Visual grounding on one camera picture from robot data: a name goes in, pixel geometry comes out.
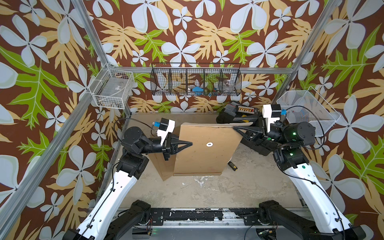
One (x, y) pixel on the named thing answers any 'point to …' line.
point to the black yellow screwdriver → (231, 165)
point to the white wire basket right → (307, 106)
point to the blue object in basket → (198, 90)
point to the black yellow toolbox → (234, 113)
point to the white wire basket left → (112, 88)
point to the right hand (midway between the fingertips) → (234, 126)
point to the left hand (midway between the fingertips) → (191, 143)
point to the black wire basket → (194, 79)
